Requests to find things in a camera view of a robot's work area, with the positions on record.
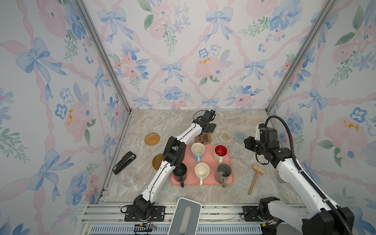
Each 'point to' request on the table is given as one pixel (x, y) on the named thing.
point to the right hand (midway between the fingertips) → (246, 140)
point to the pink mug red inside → (220, 152)
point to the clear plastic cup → (129, 179)
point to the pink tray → (208, 158)
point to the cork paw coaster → (205, 137)
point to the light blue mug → (198, 151)
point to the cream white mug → (201, 170)
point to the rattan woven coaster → (152, 139)
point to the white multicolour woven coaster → (225, 136)
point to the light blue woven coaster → (239, 136)
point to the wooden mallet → (259, 171)
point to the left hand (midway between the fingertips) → (210, 123)
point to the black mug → (180, 173)
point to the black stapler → (129, 157)
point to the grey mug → (223, 171)
